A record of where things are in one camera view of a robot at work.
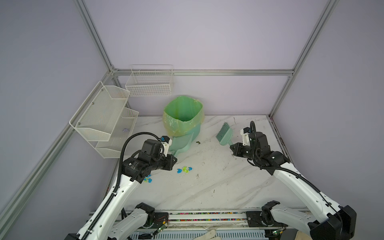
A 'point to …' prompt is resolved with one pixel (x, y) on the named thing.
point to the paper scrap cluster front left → (184, 169)
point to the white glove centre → (210, 235)
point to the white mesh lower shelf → (123, 129)
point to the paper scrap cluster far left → (146, 179)
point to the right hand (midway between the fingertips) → (229, 146)
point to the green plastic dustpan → (180, 144)
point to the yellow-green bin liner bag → (183, 115)
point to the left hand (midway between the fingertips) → (173, 161)
